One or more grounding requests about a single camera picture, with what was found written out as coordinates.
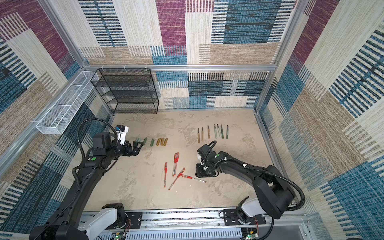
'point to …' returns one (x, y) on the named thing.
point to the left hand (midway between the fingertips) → (134, 140)
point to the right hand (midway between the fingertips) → (199, 176)
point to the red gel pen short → (194, 178)
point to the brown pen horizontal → (202, 135)
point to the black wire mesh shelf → (127, 90)
